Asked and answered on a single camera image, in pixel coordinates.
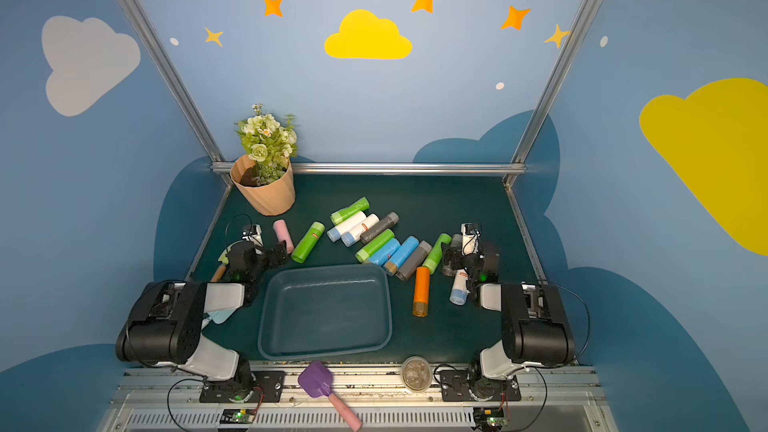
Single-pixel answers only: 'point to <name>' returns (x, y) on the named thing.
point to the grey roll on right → (457, 242)
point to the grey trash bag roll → (413, 263)
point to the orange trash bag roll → (421, 292)
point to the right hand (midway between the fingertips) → (463, 239)
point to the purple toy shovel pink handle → (317, 380)
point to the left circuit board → (238, 416)
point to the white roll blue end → (459, 293)
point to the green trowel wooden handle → (224, 259)
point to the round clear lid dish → (416, 374)
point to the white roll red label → (351, 237)
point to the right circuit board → (489, 419)
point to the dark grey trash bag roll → (383, 225)
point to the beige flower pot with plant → (265, 177)
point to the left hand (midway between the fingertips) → (276, 241)
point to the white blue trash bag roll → (334, 234)
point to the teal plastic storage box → (321, 310)
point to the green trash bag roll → (308, 242)
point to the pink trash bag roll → (283, 234)
